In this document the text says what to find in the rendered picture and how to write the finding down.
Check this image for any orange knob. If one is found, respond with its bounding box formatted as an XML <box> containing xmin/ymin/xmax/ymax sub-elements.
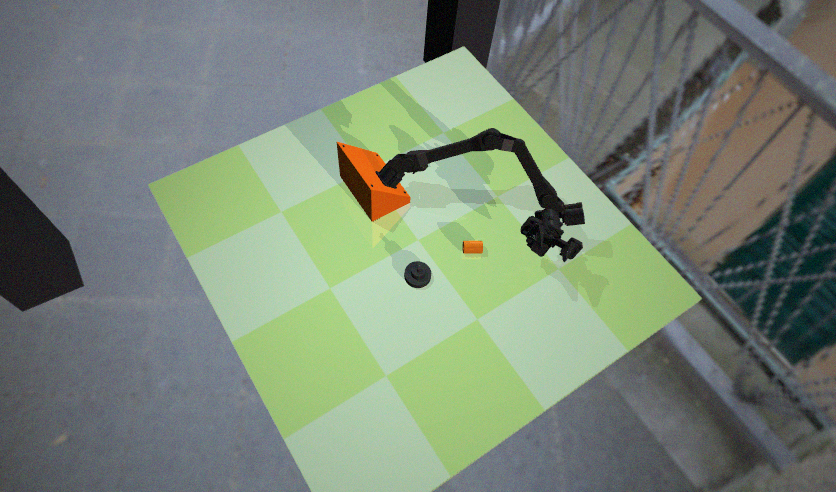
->
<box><xmin>462</xmin><ymin>241</ymin><xmax>483</xmax><ymax>254</ymax></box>

